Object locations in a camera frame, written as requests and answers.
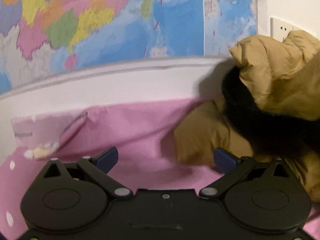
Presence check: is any pink floral bed sheet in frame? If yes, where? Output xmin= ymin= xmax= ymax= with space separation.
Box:
xmin=1 ymin=101 xmax=313 ymax=239

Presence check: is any white wall socket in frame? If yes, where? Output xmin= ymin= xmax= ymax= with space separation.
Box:
xmin=292 ymin=25 xmax=301 ymax=30
xmin=271 ymin=17 xmax=293 ymax=42

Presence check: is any colourful wall map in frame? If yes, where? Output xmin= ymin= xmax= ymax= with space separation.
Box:
xmin=1 ymin=0 xmax=257 ymax=93

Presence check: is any white bed headboard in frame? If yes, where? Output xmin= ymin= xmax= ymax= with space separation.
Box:
xmin=1 ymin=57 xmax=234 ymax=160

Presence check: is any tan puffer jacket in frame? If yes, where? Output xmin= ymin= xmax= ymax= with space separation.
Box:
xmin=174 ymin=30 xmax=319 ymax=202

